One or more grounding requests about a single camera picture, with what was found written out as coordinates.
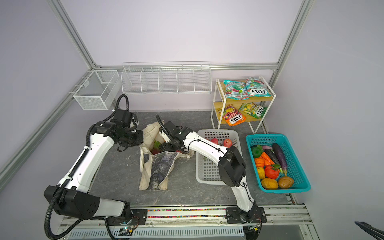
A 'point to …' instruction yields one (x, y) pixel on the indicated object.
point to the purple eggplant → (281, 157)
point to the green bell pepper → (257, 151)
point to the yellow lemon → (261, 172)
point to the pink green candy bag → (235, 90)
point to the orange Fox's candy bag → (231, 116)
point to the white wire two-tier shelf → (220, 101)
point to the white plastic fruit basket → (207, 170)
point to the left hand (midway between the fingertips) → (142, 143)
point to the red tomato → (272, 171)
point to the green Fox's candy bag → (252, 108)
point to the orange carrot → (267, 161)
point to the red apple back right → (227, 143)
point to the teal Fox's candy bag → (256, 87)
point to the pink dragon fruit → (156, 149)
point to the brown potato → (285, 182)
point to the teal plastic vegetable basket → (295, 169)
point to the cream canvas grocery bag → (155, 167)
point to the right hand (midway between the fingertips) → (167, 149)
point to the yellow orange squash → (269, 183)
